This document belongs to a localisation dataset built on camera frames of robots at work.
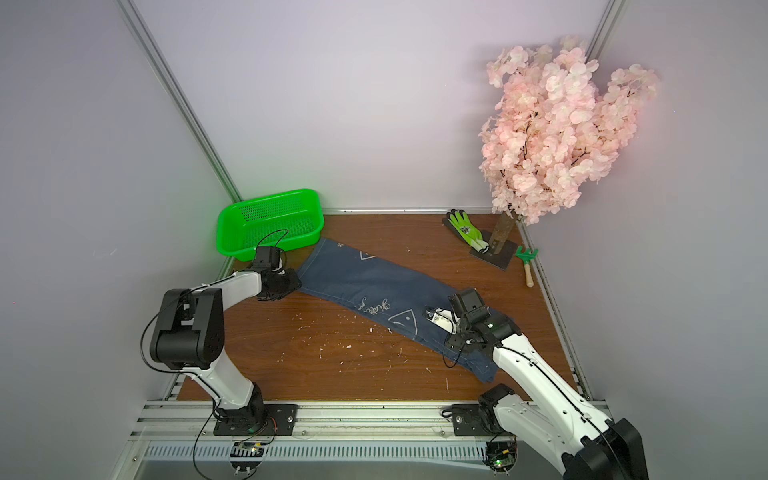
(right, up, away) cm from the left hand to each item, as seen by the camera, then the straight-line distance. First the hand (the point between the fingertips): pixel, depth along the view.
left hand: (301, 280), depth 98 cm
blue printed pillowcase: (+31, -4, -3) cm, 31 cm away
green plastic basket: (-13, +21, +19) cm, 31 cm away
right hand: (+51, -7, -18) cm, 54 cm away
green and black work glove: (+58, +20, +18) cm, 64 cm away
